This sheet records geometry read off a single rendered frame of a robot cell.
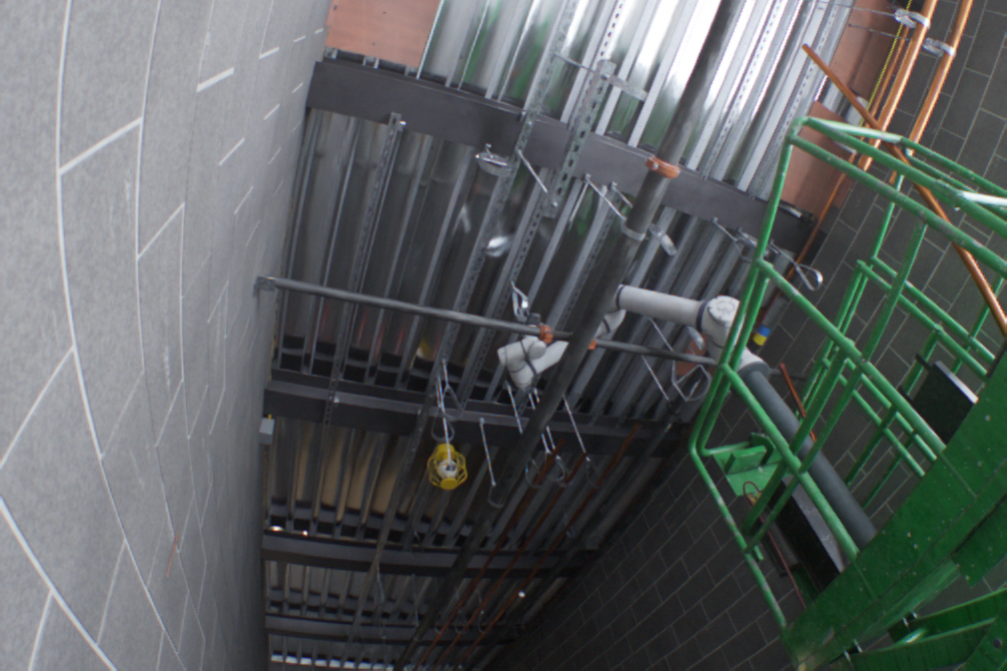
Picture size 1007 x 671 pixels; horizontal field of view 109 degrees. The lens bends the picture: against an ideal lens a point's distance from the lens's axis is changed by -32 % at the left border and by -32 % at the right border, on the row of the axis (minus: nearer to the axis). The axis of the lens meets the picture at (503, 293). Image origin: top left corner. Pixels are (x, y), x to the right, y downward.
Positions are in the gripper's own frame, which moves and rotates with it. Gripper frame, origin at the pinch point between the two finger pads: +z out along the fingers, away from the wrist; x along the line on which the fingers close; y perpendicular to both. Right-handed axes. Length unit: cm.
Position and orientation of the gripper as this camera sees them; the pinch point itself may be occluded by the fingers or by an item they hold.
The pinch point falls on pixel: (522, 312)
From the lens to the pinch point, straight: 267.4
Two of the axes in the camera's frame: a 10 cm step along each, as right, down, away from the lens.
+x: 9.3, 1.9, 3.2
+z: -1.8, -5.3, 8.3
